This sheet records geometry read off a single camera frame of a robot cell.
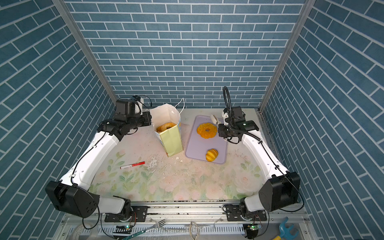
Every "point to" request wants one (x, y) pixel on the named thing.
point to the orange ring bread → (207, 130)
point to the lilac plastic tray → (198, 146)
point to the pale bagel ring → (163, 127)
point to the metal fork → (158, 225)
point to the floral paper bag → (170, 139)
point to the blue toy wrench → (285, 232)
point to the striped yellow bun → (211, 155)
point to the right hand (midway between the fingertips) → (219, 128)
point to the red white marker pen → (132, 165)
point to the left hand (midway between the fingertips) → (152, 115)
